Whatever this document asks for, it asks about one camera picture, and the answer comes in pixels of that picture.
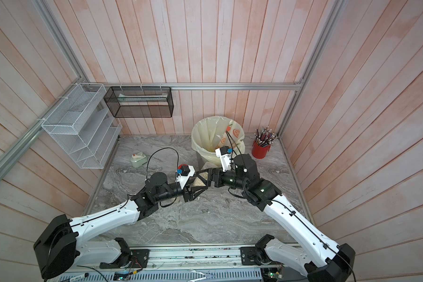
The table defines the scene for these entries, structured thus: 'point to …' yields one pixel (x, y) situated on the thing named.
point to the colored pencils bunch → (265, 137)
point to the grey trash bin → (200, 164)
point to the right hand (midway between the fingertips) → (203, 172)
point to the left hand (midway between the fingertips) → (203, 184)
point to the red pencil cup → (258, 151)
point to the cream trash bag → (210, 133)
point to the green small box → (138, 160)
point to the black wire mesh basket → (140, 101)
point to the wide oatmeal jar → (198, 183)
